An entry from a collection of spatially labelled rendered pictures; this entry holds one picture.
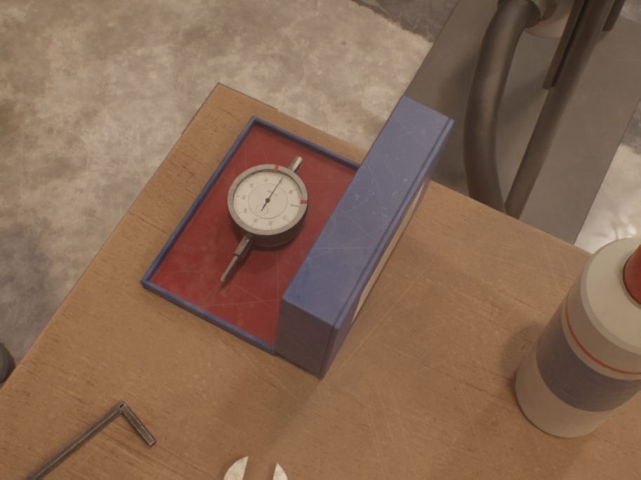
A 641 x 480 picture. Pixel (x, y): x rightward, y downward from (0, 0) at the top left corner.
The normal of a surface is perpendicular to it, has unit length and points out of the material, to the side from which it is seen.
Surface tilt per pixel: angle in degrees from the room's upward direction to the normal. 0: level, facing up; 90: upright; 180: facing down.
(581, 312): 90
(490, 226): 0
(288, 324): 90
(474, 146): 56
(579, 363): 90
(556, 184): 0
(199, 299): 0
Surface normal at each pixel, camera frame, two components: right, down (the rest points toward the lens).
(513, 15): 0.22, -0.32
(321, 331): -0.47, 0.79
